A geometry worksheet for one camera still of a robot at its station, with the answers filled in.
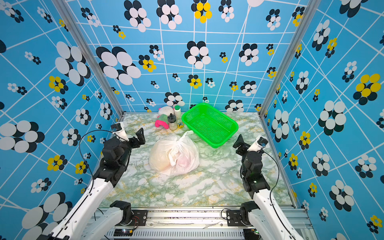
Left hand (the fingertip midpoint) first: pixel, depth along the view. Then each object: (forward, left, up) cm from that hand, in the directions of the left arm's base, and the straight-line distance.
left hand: (136, 129), depth 75 cm
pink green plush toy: (+25, -6, -21) cm, 34 cm away
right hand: (-3, -58, -4) cm, 58 cm away
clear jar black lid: (+24, -13, -24) cm, 36 cm away
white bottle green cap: (+34, -16, -20) cm, 42 cm away
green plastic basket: (+26, -42, -27) cm, 56 cm away
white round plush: (+34, -8, -19) cm, 40 cm away
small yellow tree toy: (+26, -18, -27) cm, 41 cm away
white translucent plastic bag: (-3, -18, -21) cm, 28 cm away
